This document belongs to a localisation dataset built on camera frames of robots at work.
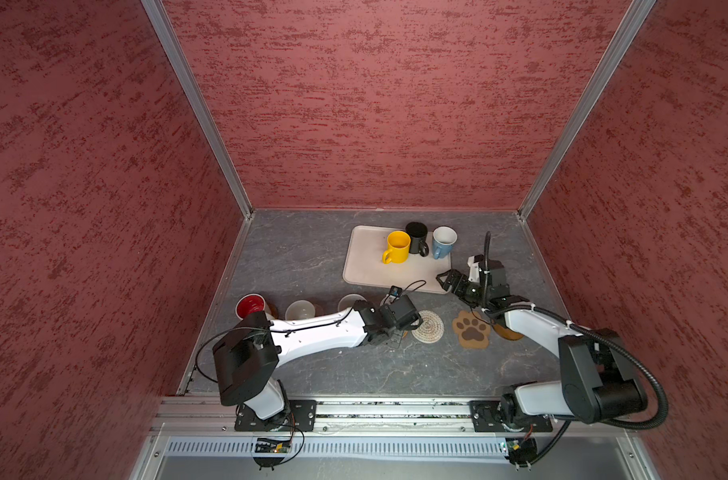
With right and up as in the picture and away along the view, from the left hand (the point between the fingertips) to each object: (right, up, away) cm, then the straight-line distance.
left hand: (387, 334), depth 82 cm
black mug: (+12, +27, +21) cm, 37 cm away
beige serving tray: (-7, +18, +23) cm, 30 cm away
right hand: (+18, +12, +9) cm, 23 cm away
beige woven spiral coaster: (+14, -1, +8) cm, 16 cm away
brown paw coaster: (+27, -2, +7) cm, 28 cm away
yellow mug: (+5, +25, +22) cm, 34 cm away
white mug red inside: (-40, +8, +5) cm, 41 cm away
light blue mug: (+22, +27, +23) cm, 42 cm away
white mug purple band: (-25, +6, +3) cm, 26 cm away
